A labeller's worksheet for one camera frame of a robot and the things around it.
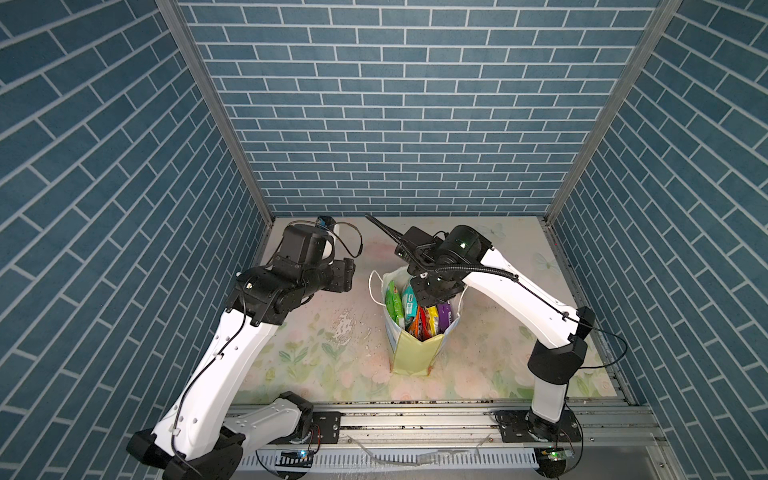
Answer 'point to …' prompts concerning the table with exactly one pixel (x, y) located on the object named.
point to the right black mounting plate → (513, 428)
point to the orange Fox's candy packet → (413, 326)
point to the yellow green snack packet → (433, 320)
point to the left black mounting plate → (326, 426)
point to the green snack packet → (394, 304)
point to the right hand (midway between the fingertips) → (428, 298)
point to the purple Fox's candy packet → (444, 316)
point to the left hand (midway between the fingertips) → (351, 265)
